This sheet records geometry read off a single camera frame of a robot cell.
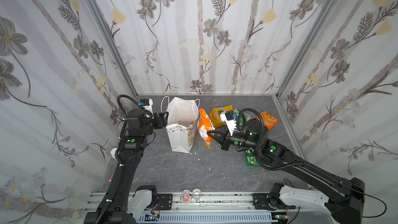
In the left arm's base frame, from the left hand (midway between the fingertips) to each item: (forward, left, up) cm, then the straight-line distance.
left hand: (160, 108), depth 75 cm
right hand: (-18, -22, +7) cm, 29 cm away
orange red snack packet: (+7, -66, -23) cm, 71 cm away
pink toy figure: (-35, -12, -24) cm, 45 cm away
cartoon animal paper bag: (+8, -9, -16) cm, 20 cm away
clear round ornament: (-34, -18, -27) cm, 47 cm away
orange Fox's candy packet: (-14, -21, +6) cm, 26 cm away
